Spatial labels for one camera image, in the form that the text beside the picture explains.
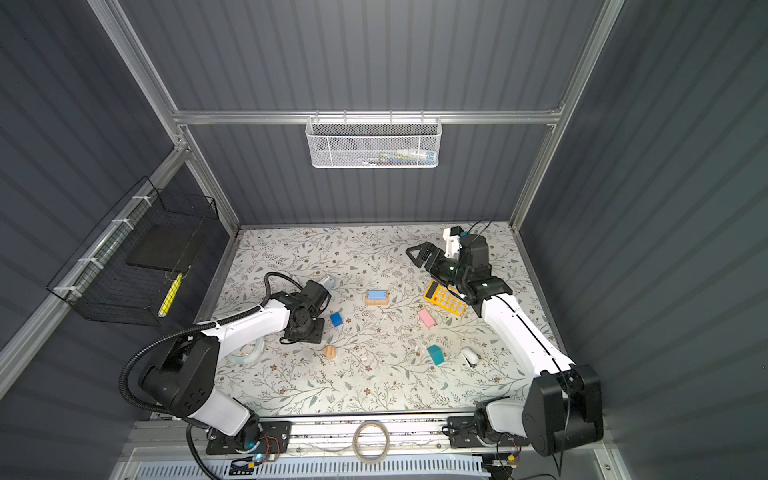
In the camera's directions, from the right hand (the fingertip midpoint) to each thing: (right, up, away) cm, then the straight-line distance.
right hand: (418, 260), depth 79 cm
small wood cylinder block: (-25, -27, +6) cm, 37 cm away
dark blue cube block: (-25, -19, +14) cm, 35 cm away
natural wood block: (-12, -15, +19) cm, 27 cm away
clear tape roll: (-16, -46, -8) cm, 49 cm away
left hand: (-31, -23, +10) cm, 40 cm away
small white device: (+16, -28, +5) cm, 33 cm away
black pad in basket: (-64, +3, -3) cm, 64 cm away
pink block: (+4, -19, +15) cm, 24 cm away
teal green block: (+6, -28, +7) cm, 29 cm away
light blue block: (-12, -12, +20) cm, 26 cm away
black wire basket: (-71, -2, -6) cm, 72 cm away
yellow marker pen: (-59, -11, -13) cm, 61 cm away
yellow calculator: (+10, -12, +20) cm, 25 cm away
